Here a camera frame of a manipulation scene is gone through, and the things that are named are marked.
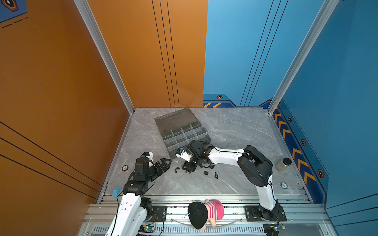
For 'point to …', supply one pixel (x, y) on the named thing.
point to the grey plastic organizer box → (179, 128)
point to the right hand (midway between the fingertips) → (183, 166)
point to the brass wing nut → (172, 144)
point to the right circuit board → (272, 229)
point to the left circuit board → (146, 228)
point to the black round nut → (205, 172)
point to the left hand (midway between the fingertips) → (166, 162)
